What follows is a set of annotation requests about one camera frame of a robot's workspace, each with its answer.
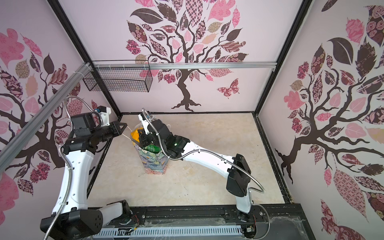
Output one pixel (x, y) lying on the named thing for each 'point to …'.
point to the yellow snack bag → (135, 134)
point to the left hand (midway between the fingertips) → (126, 126)
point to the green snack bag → (152, 148)
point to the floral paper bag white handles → (155, 163)
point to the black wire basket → (120, 79)
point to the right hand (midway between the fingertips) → (138, 127)
